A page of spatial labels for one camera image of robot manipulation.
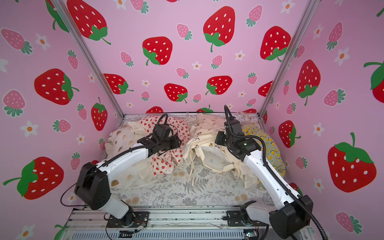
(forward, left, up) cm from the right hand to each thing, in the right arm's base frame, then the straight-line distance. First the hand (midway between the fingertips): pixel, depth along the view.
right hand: (215, 136), depth 77 cm
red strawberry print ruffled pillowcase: (-9, +29, -18) cm, 35 cm away
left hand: (+2, +20, -9) cm, 22 cm away
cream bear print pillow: (+4, +61, -16) cm, 63 cm away
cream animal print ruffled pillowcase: (-2, +7, -2) cm, 8 cm away
